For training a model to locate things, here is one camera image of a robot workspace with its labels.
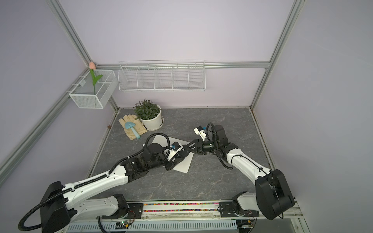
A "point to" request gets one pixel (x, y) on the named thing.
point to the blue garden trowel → (129, 125)
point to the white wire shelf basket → (165, 75)
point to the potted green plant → (149, 114)
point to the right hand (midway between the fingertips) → (186, 149)
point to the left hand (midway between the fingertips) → (179, 154)
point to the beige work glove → (139, 127)
